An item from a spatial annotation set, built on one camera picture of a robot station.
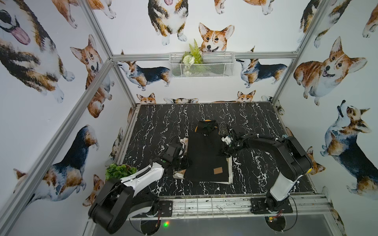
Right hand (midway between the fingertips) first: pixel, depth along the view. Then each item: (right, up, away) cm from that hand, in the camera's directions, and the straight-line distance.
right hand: (217, 154), depth 89 cm
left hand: (-14, -2, -4) cm, 15 cm away
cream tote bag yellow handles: (-22, -9, -7) cm, 25 cm away
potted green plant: (-49, -3, -20) cm, 53 cm away
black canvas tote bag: (-6, -4, -4) cm, 8 cm away
